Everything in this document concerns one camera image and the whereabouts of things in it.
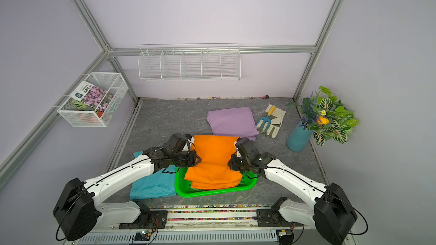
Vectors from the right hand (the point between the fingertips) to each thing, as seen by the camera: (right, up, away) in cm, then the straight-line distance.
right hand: (228, 162), depth 82 cm
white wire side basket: (-65, +23, -9) cm, 70 cm away
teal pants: (-34, -10, -1) cm, 35 cm away
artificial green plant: (+40, +22, -14) cm, 48 cm away
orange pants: (-8, -3, -3) cm, 9 cm away
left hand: (-14, +1, -2) cm, 14 cm away
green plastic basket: (-21, -12, -1) cm, 25 cm away
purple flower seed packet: (-60, +32, -8) cm, 68 cm away
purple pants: (+6, +18, +26) cm, 33 cm away
